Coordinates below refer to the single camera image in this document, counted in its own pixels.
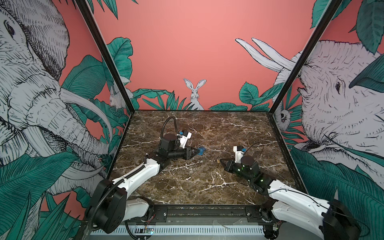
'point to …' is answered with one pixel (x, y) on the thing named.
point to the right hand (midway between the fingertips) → (219, 159)
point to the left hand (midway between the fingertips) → (199, 150)
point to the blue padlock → (201, 149)
